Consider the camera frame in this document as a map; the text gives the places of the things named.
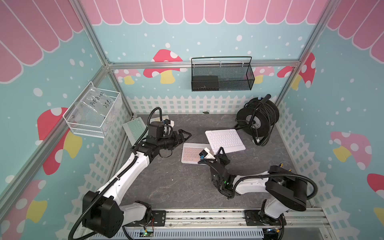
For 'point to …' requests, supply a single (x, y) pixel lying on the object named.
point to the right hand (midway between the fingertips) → (223, 149)
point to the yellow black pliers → (281, 165)
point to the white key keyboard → (229, 139)
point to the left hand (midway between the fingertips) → (187, 140)
